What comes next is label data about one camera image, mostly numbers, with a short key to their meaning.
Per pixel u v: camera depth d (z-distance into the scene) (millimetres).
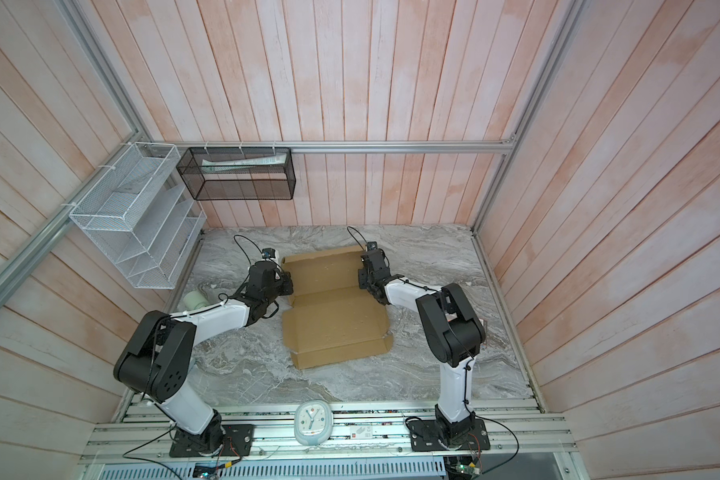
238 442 733
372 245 886
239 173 1040
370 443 730
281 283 826
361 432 742
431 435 730
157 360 468
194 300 909
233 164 900
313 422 744
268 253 833
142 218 736
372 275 780
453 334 531
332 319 937
